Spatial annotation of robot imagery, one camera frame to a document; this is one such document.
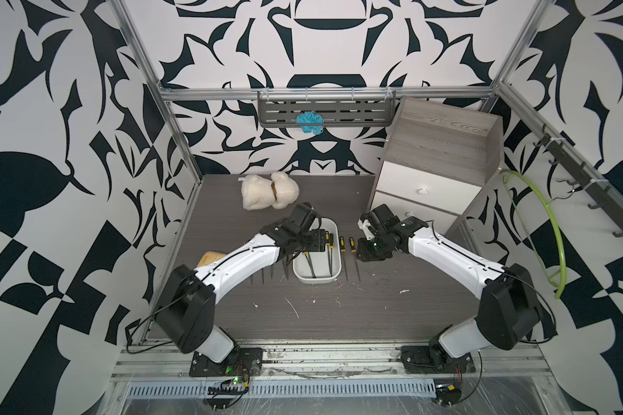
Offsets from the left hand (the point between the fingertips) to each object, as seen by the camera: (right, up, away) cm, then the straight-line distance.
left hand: (318, 235), depth 85 cm
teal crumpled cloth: (-2, +40, +5) cm, 40 cm away
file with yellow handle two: (+5, -5, +13) cm, 15 cm away
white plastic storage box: (+1, -12, +7) cm, 14 cm away
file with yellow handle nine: (-13, -4, -29) cm, 32 cm away
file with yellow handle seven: (+9, -7, +11) cm, 16 cm away
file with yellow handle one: (-3, -11, +8) cm, 14 cm away
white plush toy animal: (-22, +14, +14) cm, 30 cm away
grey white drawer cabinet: (+36, +22, -4) cm, 42 cm away
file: (-16, -14, +6) cm, 22 cm away
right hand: (+13, -5, 0) cm, 14 cm away
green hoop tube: (+60, -12, -20) cm, 64 cm away
